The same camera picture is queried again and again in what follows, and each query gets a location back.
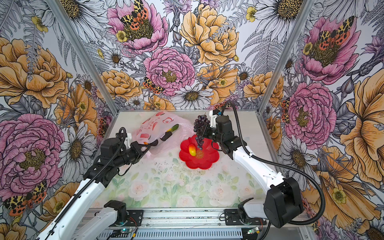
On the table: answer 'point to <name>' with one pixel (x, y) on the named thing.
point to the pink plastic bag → (162, 130)
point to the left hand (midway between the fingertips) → (151, 150)
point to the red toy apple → (192, 150)
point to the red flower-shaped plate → (203, 159)
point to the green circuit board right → (254, 230)
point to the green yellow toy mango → (173, 128)
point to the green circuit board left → (124, 230)
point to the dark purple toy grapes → (200, 123)
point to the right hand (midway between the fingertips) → (197, 131)
